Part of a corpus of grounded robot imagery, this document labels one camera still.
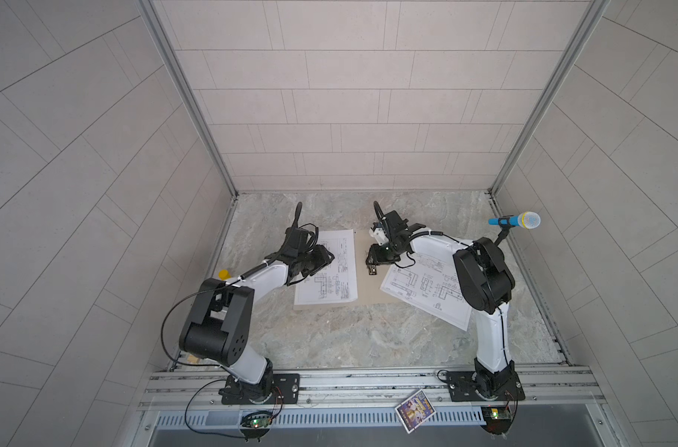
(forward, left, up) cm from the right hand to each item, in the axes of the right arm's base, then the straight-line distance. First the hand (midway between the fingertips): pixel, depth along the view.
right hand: (369, 260), depth 96 cm
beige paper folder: (-9, +1, 0) cm, 9 cm away
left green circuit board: (-43, +31, +3) cm, 53 cm away
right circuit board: (-46, -27, -3) cm, 53 cm away
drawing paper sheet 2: (-11, -19, -1) cm, 22 cm away
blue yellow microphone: (-4, -44, +23) cm, 49 cm away
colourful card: (-43, -7, 0) cm, 44 cm away
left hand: (-1, +10, +7) cm, 12 cm away
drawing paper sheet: (-7, +11, 0) cm, 13 cm away
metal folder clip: (-4, -1, 0) cm, 4 cm away
